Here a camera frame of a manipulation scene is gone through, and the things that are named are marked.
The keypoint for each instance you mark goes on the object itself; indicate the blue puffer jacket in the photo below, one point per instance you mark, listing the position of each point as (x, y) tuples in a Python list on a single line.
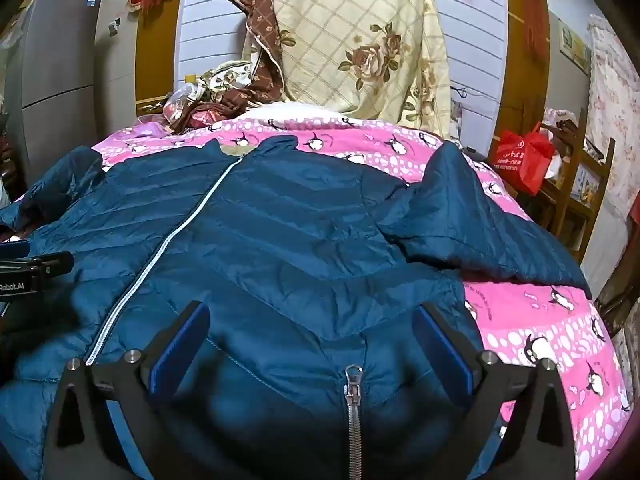
[(280, 240)]

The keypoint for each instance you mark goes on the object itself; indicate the floral lace curtain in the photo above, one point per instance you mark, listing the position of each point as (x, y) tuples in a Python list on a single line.
[(612, 110)]

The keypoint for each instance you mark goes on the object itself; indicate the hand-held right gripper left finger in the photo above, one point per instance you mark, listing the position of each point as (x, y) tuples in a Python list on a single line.
[(176, 347)]

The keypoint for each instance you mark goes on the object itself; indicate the white pillow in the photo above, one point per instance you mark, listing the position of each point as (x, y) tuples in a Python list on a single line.
[(290, 109)]

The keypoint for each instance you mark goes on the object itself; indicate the wooden chair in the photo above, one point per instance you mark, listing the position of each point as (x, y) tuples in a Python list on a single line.
[(570, 200)]

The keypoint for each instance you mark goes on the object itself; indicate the pink penguin blanket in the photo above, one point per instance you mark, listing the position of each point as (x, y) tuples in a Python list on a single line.
[(525, 320)]

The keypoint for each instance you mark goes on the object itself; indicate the brown floral cloth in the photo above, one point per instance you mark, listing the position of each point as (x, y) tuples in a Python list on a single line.
[(260, 25)]

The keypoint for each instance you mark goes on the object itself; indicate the cream floral quilt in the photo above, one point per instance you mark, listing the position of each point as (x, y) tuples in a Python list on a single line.
[(350, 35)]

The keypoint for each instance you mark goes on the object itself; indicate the grey refrigerator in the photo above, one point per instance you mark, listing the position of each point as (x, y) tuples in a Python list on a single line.
[(55, 60)]

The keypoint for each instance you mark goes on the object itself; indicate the red chinese knot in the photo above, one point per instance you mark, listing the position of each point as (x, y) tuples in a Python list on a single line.
[(534, 5)]

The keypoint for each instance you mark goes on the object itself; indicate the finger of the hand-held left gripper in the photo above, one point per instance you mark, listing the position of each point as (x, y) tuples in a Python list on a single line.
[(15, 249), (55, 263)]

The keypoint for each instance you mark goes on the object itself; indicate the red shopping bag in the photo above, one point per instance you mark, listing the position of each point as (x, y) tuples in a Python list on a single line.
[(525, 160)]

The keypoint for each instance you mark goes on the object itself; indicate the white slatted headboard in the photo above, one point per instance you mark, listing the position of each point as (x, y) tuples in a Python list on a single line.
[(210, 35)]

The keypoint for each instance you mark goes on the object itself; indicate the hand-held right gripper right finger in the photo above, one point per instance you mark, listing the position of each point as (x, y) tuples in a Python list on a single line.
[(445, 347)]

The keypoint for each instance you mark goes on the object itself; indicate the wall picture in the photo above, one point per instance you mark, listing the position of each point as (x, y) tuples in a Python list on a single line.
[(575, 47)]

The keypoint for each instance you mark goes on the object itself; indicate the clear plastic bag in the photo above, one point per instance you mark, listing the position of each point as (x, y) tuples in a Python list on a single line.
[(180, 100)]

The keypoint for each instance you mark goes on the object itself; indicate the red shiny packet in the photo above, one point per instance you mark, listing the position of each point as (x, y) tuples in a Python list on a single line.
[(201, 118)]

